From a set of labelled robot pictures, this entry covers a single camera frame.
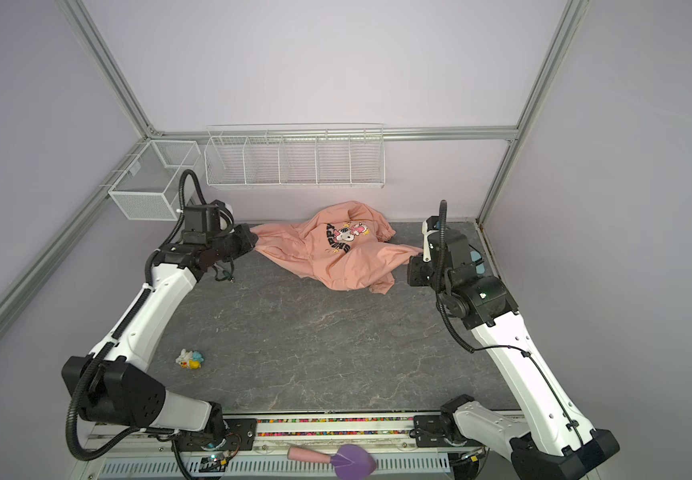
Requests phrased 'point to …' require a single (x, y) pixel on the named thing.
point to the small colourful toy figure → (190, 359)
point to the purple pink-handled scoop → (350, 461)
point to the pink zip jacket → (342, 246)
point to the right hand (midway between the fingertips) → (418, 260)
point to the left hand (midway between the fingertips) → (260, 238)
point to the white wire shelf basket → (344, 156)
